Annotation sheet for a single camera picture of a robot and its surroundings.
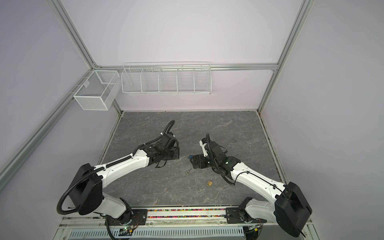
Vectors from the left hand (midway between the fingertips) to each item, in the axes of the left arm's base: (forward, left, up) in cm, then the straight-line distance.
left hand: (178, 154), depth 85 cm
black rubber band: (+14, -35, -11) cm, 39 cm away
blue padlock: (+4, -7, -11) cm, 13 cm away
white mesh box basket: (+42, +52, +15) cm, 69 cm away
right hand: (-4, -11, +2) cm, 12 cm away
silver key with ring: (-7, -4, -10) cm, 13 cm away
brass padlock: (-13, -17, -10) cm, 24 cm away
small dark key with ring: (-17, -13, -10) cm, 24 cm away
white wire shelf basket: (+47, +5, +20) cm, 51 cm away
